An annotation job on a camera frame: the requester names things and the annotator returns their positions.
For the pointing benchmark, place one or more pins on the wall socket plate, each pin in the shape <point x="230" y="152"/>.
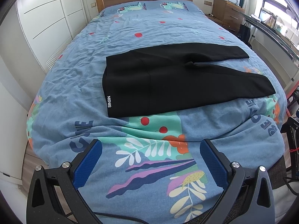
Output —
<point x="208" y="3"/>

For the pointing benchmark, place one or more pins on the glass top desk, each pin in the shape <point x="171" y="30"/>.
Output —
<point x="283" y="42"/>

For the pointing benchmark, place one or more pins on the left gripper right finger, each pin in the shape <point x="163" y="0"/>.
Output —
<point x="247" y="195"/>

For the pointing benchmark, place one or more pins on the black tote bag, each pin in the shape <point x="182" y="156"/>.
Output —
<point x="244" y="34"/>

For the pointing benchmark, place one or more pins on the wooden dresser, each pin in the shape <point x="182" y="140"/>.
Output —
<point x="230" y="15"/>

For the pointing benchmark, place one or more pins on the black pants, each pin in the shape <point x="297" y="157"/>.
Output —
<point x="167" y="78"/>

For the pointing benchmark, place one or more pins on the blue patterned duvet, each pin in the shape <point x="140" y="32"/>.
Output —
<point x="150" y="167"/>

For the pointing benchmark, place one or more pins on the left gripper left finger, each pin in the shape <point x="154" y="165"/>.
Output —
<point x="53" y="195"/>

